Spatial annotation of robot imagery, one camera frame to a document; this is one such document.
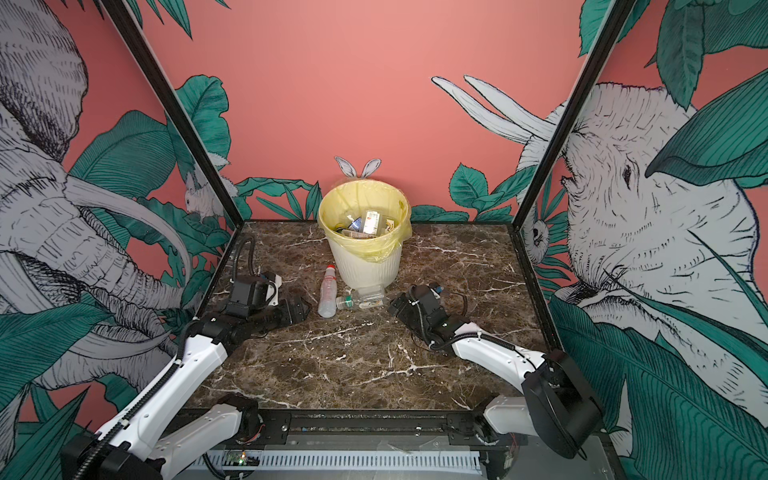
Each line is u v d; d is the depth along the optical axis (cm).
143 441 40
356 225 95
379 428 75
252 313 61
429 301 66
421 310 64
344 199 94
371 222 89
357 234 91
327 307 90
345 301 95
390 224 95
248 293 60
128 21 71
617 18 70
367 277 92
